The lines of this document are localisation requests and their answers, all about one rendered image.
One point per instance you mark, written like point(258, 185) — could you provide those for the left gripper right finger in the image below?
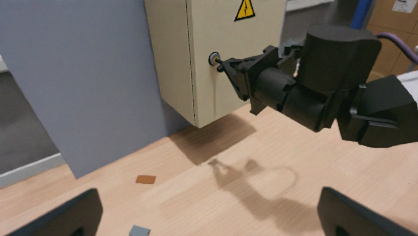
point(341, 215)

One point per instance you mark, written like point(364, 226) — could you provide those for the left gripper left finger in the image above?
point(79, 216)

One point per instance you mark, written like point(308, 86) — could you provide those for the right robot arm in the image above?
point(335, 59)

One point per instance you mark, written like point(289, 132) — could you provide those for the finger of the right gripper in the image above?
point(231, 71)
point(236, 88)

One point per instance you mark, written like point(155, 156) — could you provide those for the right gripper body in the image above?
point(266, 79)

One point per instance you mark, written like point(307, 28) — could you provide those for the grey wall panel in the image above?
point(87, 68)

